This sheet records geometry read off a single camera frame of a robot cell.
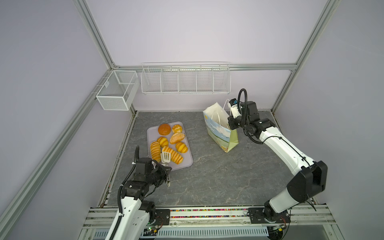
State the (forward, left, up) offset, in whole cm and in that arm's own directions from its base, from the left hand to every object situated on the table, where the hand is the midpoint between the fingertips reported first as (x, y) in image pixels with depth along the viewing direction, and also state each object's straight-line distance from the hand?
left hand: (172, 170), depth 77 cm
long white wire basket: (+56, -9, +18) cm, 59 cm away
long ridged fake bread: (+11, 0, -6) cm, 13 cm away
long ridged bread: (+16, +12, -8) cm, 22 cm away
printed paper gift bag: (+37, -29, -5) cm, 47 cm away
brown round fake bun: (+34, +8, -8) cm, 36 cm away
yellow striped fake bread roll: (+24, +8, -9) cm, 27 cm away
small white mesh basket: (+55, +37, +11) cm, 67 cm away
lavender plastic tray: (+23, +6, -13) cm, 27 cm away
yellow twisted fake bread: (+19, -4, -8) cm, 21 cm away
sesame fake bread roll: (+26, -1, -8) cm, 27 cm away
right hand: (+23, -33, +13) cm, 42 cm away
